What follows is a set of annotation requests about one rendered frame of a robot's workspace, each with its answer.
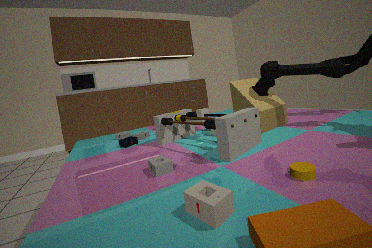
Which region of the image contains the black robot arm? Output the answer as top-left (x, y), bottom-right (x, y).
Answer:
top-left (251, 34), bottom-right (372, 96)

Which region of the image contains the olive-yellow short cylinder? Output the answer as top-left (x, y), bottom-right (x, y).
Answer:
top-left (290, 162), bottom-right (316, 181)

